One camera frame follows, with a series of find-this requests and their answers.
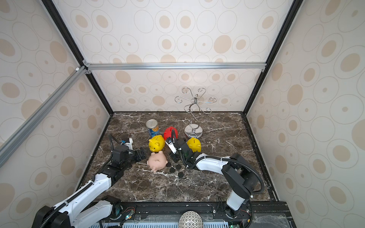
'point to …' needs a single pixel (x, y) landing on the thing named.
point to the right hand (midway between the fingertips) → (177, 147)
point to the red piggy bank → (168, 132)
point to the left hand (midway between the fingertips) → (147, 149)
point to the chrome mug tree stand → (195, 130)
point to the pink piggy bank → (157, 161)
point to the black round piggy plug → (172, 170)
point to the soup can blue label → (152, 126)
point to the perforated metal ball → (190, 219)
